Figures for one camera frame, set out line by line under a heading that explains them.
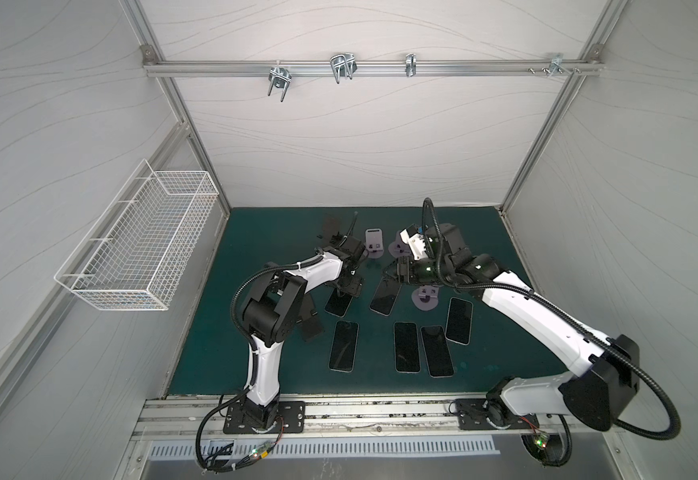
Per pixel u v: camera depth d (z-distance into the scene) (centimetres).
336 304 95
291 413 74
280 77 79
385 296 97
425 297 91
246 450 70
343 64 77
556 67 77
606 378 39
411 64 78
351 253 79
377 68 77
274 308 52
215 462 68
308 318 87
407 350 84
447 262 58
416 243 70
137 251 69
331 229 104
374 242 102
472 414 73
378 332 90
